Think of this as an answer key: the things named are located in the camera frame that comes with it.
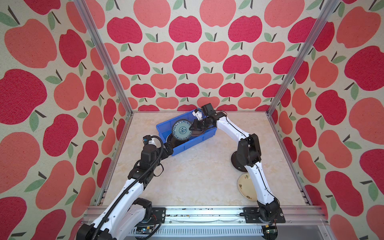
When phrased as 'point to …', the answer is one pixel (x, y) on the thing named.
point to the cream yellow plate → (246, 188)
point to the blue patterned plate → (180, 130)
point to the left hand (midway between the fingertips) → (168, 146)
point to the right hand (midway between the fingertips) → (192, 127)
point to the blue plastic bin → (165, 129)
